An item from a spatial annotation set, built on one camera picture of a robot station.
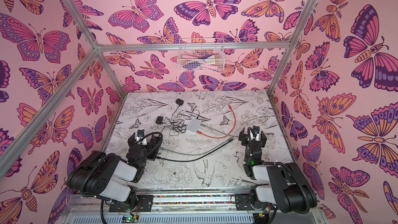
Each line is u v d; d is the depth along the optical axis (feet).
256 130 2.39
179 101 3.71
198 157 2.91
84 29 2.75
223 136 3.19
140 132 2.48
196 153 2.95
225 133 3.20
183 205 2.40
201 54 3.13
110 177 1.63
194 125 3.29
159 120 3.38
